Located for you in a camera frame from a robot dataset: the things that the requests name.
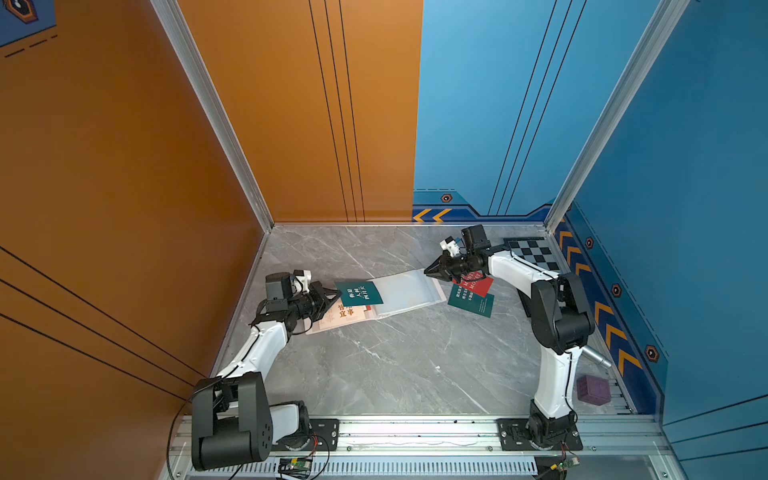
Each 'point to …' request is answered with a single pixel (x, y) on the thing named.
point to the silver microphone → (595, 356)
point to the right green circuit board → (562, 466)
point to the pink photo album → (400, 293)
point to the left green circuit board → (298, 468)
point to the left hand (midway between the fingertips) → (342, 288)
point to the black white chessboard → (534, 251)
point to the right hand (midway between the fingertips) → (427, 271)
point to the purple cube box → (593, 390)
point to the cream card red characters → (341, 314)
